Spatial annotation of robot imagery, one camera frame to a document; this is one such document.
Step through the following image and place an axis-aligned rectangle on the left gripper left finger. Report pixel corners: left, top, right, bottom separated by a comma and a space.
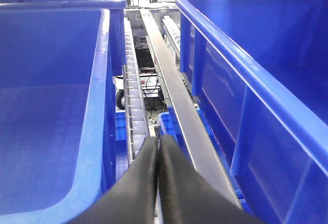
68, 136, 158, 224

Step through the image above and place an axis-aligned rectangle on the steel roller flow rack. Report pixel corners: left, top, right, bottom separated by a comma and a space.
112, 3, 244, 209

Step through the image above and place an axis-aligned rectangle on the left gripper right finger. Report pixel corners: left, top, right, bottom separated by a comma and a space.
158, 135, 262, 224

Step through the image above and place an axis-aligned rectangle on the small blue plastic bin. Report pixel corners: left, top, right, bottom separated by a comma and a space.
114, 110, 129, 181

